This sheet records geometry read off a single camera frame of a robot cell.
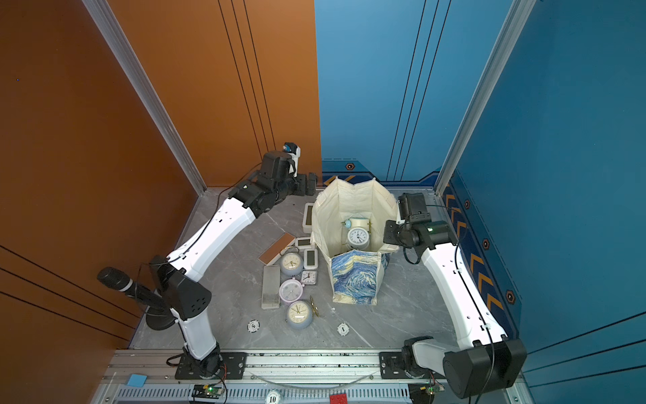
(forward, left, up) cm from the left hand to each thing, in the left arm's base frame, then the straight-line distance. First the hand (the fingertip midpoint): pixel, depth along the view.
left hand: (307, 173), depth 79 cm
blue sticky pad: (-52, +47, -33) cm, 77 cm away
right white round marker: (-38, -12, -33) cm, 51 cm away
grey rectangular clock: (-24, +13, -31) cm, 41 cm away
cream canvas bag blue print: (-27, -15, -15) cm, 34 cm away
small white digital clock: (-13, 0, -31) cm, 34 cm away
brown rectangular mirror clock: (-10, +14, -31) cm, 35 cm away
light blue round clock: (+1, -18, -27) cm, 32 cm away
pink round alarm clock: (-26, +6, -30) cm, 40 cm away
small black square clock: (-21, 0, -31) cm, 37 cm away
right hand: (-15, -27, -11) cm, 32 cm away
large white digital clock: (+3, +3, -29) cm, 29 cm away
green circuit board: (-54, +27, -34) cm, 70 cm away
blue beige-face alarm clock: (-34, +2, -29) cm, 45 cm away
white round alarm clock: (-8, -17, -24) cm, 31 cm away
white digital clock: (-5, +4, -32) cm, 33 cm away
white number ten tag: (-56, +7, -26) cm, 62 cm away
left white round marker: (-37, +17, -33) cm, 53 cm away
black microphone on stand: (-35, +48, -32) cm, 67 cm away
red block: (-56, -10, -31) cm, 64 cm away
